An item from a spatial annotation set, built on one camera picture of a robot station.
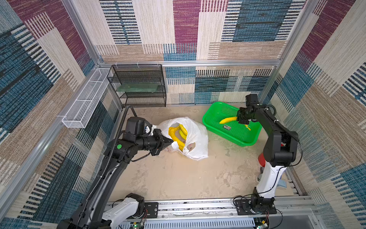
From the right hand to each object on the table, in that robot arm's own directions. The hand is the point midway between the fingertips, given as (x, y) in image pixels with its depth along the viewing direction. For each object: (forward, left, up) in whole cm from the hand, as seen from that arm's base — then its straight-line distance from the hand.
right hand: (236, 116), depth 97 cm
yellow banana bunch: (-9, +38, -6) cm, 40 cm away
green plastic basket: (-7, -5, -12) cm, 15 cm away
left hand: (-29, +39, +19) cm, 52 cm away
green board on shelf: (+13, +65, +15) cm, 68 cm away
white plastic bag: (-21, +28, +1) cm, 35 cm away
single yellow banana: (-2, +7, -1) cm, 8 cm away
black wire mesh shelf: (+26, +65, +17) cm, 72 cm away
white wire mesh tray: (-3, +102, +6) cm, 102 cm away
